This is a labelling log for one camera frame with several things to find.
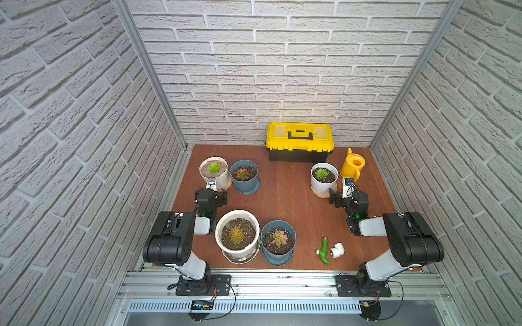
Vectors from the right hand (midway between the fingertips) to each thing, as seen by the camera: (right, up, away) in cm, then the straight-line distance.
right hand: (343, 187), depth 95 cm
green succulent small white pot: (-10, +7, 0) cm, 12 cm away
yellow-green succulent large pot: (-48, -15, -20) cm, 54 cm away
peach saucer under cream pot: (-59, -1, 0) cm, 59 cm away
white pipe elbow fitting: (-8, -24, -15) cm, 29 cm away
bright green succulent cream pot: (-62, +10, 0) cm, 63 cm away
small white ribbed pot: (-10, +2, -2) cm, 11 cm away
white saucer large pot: (-46, -28, -15) cm, 56 cm away
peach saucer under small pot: (-8, -3, +2) cm, 9 cm away
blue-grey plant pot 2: (-35, -14, -15) cm, 40 cm away
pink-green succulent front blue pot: (-31, -17, -19) cm, 41 cm away
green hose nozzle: (-13, -25, -14) cm, 32 cm away
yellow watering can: (+6, +11, +3) cm, 13 cm away
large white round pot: (-46, -12, -14) cm, 49 cm away
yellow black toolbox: (-20, +23, +5) cm, 31 cm away
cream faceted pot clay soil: (-58, +5, -2) cm, 58 cm away
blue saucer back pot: (-44, -3, +4) cm, 45 cm away
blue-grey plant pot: (-44, +2, -1) cm, 44 cm away
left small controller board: (-60, -40, -23) cm, 76 cm away
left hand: (-66, 0, -1) cm, 66 cm away
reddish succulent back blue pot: (-48, +7, 0) cm, 49 cm away
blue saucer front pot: (-32, -20, -25) cm, 46 cm away
